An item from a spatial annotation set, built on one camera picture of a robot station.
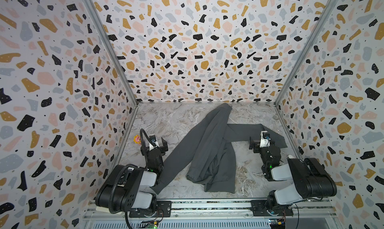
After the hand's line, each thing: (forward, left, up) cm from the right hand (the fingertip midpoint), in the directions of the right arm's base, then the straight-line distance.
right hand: (258, 133), depth 89 cm
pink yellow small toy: (-1, +75, -7) cm, 75 cm away
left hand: (-5, +62, +1) cm, 62 cm away
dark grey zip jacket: (-12, +31, -3) cm, 33 cm away
